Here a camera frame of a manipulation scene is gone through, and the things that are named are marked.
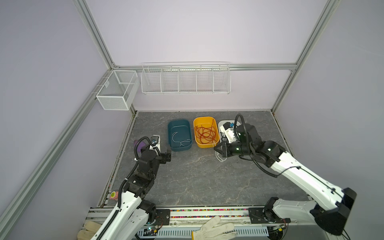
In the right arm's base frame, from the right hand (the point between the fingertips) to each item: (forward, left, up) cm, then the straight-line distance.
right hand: (214, 150), depth 69 cm
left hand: (+5, +28, -4) cm, 28 cm away
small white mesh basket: (+47, +63, 0) cm, 78 cm away
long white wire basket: (+53, +16, +5) cm, 55 cm away
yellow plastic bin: (+36, +3, -21) cm, 42 cm away
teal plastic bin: (+26, +21, -25) cm, 42 cm away
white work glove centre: (-29, +3, -25) cm, 39 cm away
